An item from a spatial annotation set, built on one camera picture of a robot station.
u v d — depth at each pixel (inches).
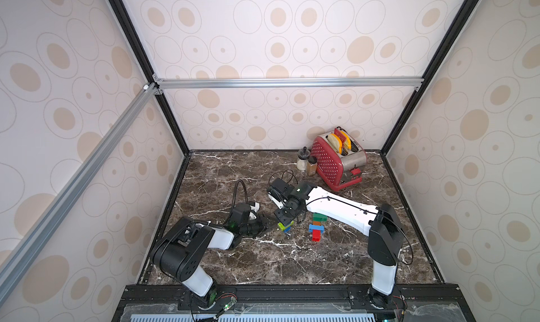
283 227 33.8
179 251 18.1
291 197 23.4
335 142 37.9
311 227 35.1
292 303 28.7
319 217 22.7
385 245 17.9
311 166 41.0
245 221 28.9
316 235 33.9
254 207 34.2
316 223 35.3
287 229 35.2
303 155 41.4
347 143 37.2
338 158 36.4
